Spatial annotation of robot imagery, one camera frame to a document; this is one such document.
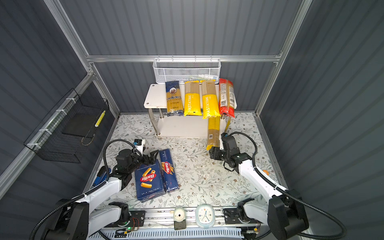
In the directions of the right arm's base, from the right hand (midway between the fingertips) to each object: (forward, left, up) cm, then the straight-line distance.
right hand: (216, 152), depth 85 cm
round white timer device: (-33, +19, -4) cm, 38 cm away
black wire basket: (+4, +74, +20) cm, 77 cm away
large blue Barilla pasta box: (-16, +37, -4) cm, 40 cm away
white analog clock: (-31, +7, -8) cm, 33 cm away
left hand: (+1, +38, +2) cm, 38 cm away
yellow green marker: (+10, +63, +18) cm, 67 cm away
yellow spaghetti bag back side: (+16, 0, -2) cm, 16 cm away
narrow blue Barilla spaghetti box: (-13, +27, -8) cm, 30 cm away
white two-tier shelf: (+17, +33, +24) cm, 44 cm away
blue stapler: (-11, +67, -7) cm, 68 cm away
